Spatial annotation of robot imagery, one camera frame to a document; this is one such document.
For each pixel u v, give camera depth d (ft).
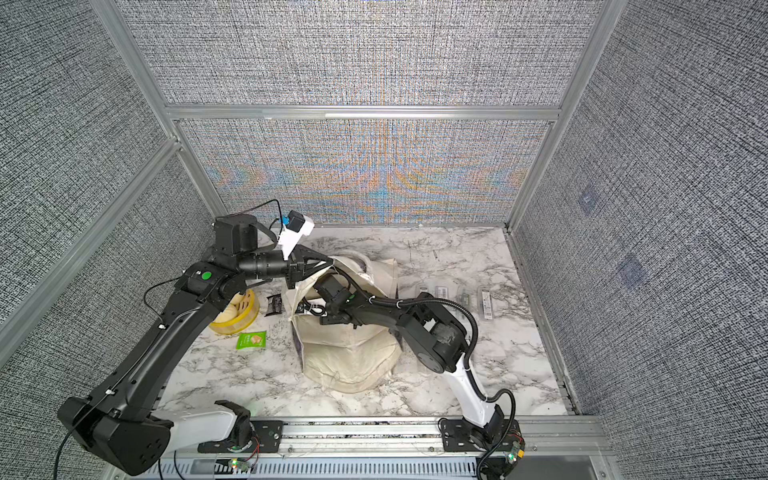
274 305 3.11
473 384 1.89
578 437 2.45
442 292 3.23
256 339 2.93
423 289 3.27
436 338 1.78
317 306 2.67
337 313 2.36
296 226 1.83
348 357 2.73
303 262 1.91
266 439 2.40
